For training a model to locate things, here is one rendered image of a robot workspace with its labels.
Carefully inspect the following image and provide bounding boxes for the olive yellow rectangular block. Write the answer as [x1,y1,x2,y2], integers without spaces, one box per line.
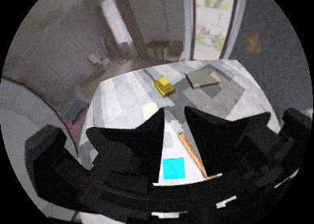
[154,77,176,98]

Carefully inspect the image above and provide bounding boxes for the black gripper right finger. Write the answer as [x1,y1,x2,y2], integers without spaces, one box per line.
[184,106,272,177]

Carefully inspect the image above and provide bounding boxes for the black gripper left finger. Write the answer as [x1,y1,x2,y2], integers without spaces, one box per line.
[86,107,164,184]

